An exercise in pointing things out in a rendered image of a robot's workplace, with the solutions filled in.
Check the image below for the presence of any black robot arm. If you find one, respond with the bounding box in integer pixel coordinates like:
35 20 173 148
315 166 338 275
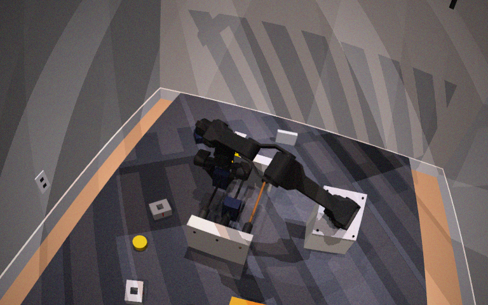
195 118 361 231

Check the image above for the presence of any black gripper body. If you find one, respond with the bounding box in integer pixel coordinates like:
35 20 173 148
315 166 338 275
193 149 252 181

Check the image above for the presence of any yellow short cylinder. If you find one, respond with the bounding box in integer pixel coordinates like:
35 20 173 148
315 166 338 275
133 235 148 251

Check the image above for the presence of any orange rectangular block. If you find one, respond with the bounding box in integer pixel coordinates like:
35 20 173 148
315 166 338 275
229 297 265 305

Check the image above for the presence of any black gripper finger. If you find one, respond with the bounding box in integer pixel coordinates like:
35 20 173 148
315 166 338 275
202 165 215 180
227 172 237 185

